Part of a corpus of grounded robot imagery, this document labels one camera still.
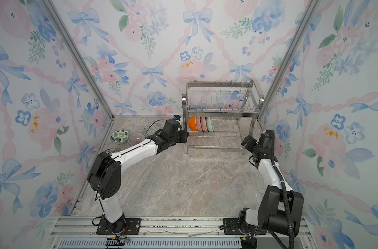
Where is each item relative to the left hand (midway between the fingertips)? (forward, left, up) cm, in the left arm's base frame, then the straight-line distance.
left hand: (189, 132), depth 88 cm
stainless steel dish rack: (+27, -21, -11) cm, 36 cm away
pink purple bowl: (+12, -6, -6) cm, 15 cm away
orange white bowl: (+13, -2, -6) cm, 14 cm away
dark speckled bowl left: (-4, +48, -13) cm, 50 cm away
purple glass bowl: (+6, +36, -15) cm, 39 cm away
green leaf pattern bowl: (+9, +48, -16) cm, 52 cm away
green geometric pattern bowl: (+15, +27, -16) cm, 35 cm away
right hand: (-4, -36, -3) cm, 36 cm away
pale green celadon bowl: (+12, -13, -6) cm, 19 cm away
